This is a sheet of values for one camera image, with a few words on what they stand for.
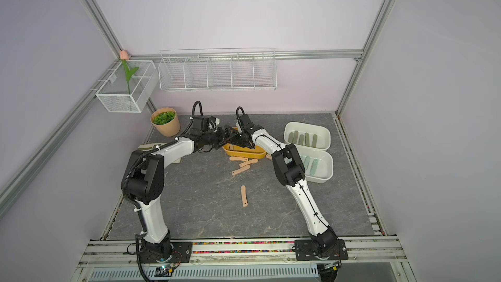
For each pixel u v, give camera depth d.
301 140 1.08
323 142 1.06
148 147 1.05
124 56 0.89
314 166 0.96
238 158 1.00
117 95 0.76
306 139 1.08
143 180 0.52
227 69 1.00
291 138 1.09
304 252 0.73
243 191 0.89
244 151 0.98
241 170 0.96
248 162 0.99
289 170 0.64
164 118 1.03
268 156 1.01
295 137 1.10
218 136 0.87
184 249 0.75
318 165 0.97
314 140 1.08
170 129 1.04
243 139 0.82
